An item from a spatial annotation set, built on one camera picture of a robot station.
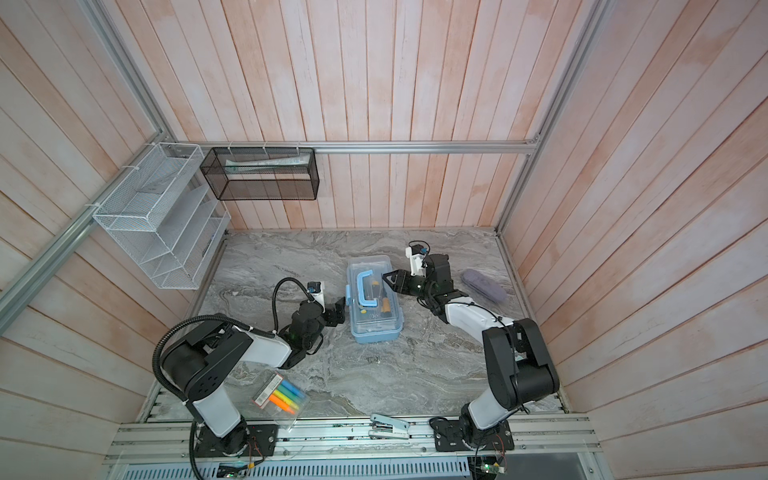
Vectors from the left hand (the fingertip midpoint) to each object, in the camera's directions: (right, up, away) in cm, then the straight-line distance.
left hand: (335, 302), depth 93 cm
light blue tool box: (+13, -9, -7) cm, 18 cm away
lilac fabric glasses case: (+51, +4, +7) cm, 51 cm away
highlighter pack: (-13, -24, -14) cm, 31 cm away
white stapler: (+16, -29, -19) cm, 38 cm away
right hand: (+16, +8, -5) cm, 19 cm away
